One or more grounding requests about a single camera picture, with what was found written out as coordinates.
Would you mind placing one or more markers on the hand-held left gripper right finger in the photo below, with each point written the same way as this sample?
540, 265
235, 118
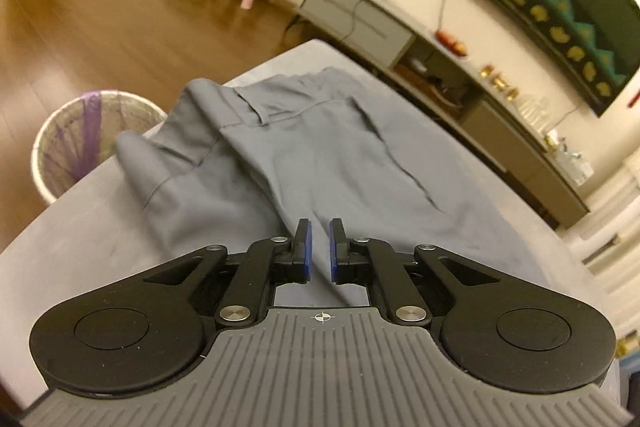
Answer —
334, 252

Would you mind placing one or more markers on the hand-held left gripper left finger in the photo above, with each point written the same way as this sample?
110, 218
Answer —
306, 252

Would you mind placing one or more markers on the grey pants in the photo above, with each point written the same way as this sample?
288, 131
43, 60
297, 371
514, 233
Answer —
310, 157

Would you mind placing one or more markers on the wide amber glass cup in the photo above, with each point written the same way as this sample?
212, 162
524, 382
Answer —
501, 82

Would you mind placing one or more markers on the long television cabinet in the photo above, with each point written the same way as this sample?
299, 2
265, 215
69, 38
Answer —
360, 14

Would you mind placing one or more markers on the plate of fruit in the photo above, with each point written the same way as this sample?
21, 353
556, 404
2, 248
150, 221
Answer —
451, 43

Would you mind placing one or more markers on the set of clear glasses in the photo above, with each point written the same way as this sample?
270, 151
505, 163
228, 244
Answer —
532, 113

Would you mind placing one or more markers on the yellow green glass dish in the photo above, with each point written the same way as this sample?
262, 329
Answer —
552, 141

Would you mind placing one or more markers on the purple bin liner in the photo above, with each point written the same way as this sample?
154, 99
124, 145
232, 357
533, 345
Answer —
91, 127

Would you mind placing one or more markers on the white wastebasket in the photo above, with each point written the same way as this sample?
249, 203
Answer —
50, 157

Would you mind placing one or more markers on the air conditioner with lace cover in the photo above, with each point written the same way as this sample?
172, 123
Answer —
620, 227

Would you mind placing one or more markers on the red knot wall ornament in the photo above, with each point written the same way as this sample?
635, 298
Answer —
633, 99

